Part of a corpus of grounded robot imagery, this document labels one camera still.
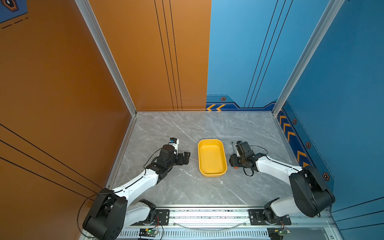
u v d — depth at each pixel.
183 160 0.77
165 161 0.66
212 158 0.95
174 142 0.76
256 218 0.72
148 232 0.71
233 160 0.83
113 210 0.41
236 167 0.89
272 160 0.58
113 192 0.45
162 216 0.74
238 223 0.73
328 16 0.73
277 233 0.70
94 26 0.75
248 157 0.69
